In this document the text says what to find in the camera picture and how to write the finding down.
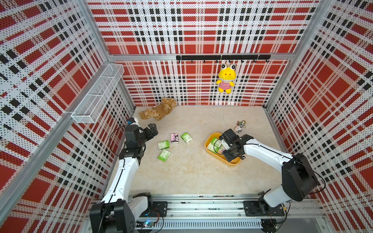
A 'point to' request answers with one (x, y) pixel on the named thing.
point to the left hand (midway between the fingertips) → (152, 127)
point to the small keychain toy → (238, 127)
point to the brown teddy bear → (165, 107)
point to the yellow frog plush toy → (226, 74)
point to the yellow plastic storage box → (219, 157)
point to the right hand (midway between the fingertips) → (232, 154)
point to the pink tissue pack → (174, 138)
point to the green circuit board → (148, 224)
